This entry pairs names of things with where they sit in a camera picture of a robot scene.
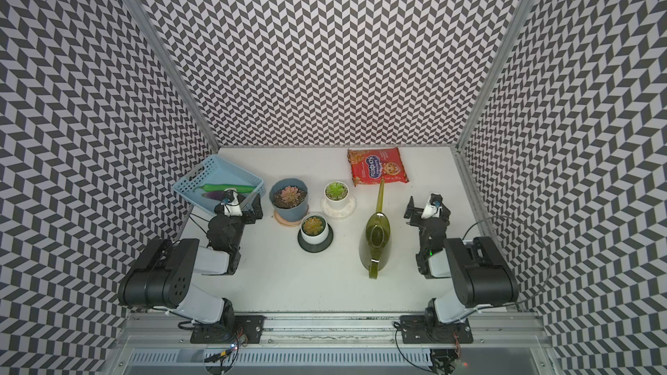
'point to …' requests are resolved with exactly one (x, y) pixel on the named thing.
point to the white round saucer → (339, 214)
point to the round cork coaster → (287, 223)
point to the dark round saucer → (316, 248)
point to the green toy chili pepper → (221, 187)
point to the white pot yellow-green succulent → (314, 228)
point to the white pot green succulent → (336, 194)
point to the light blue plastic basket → (216, 170)
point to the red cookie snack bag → (368, 166)
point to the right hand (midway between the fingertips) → (424, 202)
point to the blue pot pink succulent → (289, 197)
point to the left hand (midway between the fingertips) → (245, 197)
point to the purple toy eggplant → (218, 195)
